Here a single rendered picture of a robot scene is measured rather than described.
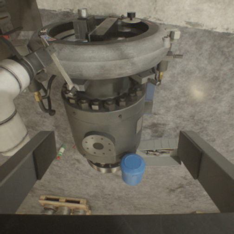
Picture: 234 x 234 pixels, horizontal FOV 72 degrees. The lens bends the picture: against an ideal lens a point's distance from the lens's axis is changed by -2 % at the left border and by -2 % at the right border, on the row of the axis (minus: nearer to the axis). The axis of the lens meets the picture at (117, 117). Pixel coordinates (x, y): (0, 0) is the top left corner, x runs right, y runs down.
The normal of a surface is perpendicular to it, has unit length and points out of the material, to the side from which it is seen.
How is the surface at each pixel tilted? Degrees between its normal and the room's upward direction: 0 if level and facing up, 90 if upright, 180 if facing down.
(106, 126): 10
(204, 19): 0
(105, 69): 15
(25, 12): 0
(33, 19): 0
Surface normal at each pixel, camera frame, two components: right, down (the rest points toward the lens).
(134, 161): -0.02, -0.76
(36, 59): -0.18, 0.65
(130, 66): 0.41, 0.58
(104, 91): 0.11, 0.70
